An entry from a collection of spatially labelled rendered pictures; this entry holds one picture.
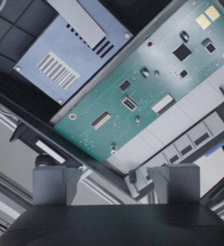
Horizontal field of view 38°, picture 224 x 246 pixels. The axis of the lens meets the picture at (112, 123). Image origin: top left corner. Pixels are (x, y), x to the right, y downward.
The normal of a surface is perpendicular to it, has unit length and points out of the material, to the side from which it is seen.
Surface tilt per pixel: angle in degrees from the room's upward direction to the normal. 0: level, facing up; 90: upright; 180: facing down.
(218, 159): 90
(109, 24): 90
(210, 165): 90
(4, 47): 90
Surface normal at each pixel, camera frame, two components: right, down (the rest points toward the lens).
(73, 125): 0.01, 0.55
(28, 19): 0.30, 0.74
